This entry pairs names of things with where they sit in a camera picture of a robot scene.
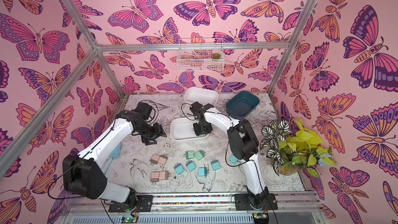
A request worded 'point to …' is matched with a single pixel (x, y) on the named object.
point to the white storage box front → (181, 128)
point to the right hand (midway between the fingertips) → (201, 132)
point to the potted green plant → (293, 148)
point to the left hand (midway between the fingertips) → (165, 136)
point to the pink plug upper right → (161, 160)
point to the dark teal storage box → (240, 106)
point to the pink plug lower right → (164, 175)
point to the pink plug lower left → (155, 177)
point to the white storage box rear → (206, 95)
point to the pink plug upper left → (154, 159)
